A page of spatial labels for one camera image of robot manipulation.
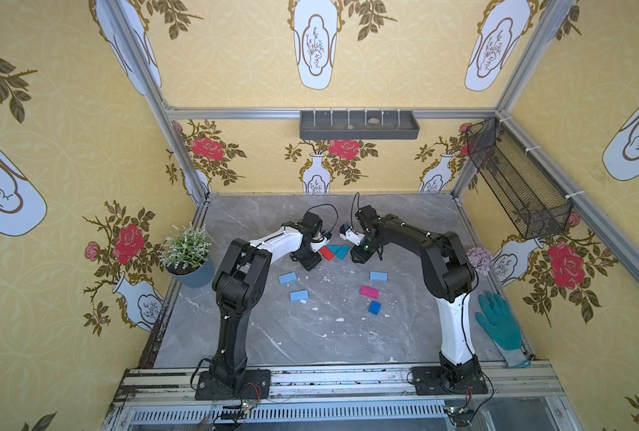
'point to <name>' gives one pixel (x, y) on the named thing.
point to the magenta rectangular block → (370, 292)
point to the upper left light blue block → (287, 277)
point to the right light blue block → (378, 277)
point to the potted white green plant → (185, 254)
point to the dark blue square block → (374, 308)
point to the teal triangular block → (334, 248)
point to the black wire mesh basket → (524, 189)
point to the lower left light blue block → (299, 295)
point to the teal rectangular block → (343, 251)
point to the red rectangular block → (327, 253)
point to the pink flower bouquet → (481, 259)
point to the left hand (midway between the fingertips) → (311, 258)
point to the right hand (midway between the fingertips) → (358, 255)
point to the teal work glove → (498, 321)
